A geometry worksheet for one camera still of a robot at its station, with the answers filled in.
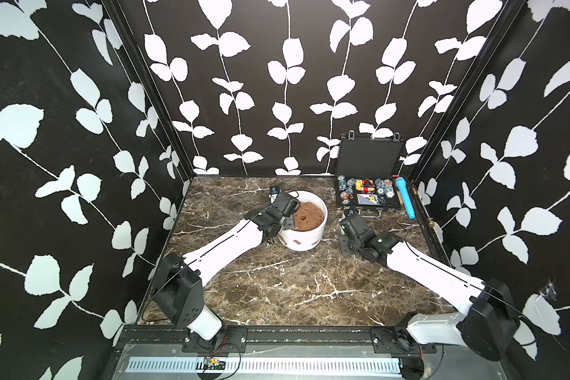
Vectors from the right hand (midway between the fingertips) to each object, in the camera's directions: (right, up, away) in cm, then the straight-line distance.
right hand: (343, 235), depth 84 cm
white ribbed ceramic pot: (-14, -2, +2) cm, 14 cm away
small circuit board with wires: (-43, -36, -14) cm, 58 cm away
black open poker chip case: (+19, +28, +31) cm, 46 cm away
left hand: (-21, +8, 0) cm, 22 cm away
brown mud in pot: (-12, +6, +6) cm, 15 cm away
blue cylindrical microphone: (+36, +21, +30) cm, 51 cm away
